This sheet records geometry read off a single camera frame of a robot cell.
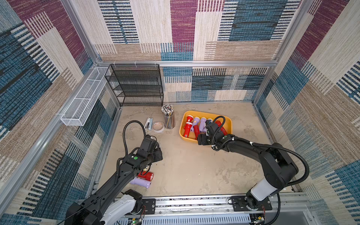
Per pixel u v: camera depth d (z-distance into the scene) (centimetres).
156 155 73
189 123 99
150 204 75
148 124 105
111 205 55
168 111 91
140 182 79
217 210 73
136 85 111
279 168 46
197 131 97
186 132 99
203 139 83
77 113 92
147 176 80
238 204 73
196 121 105
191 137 97
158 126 105
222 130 99
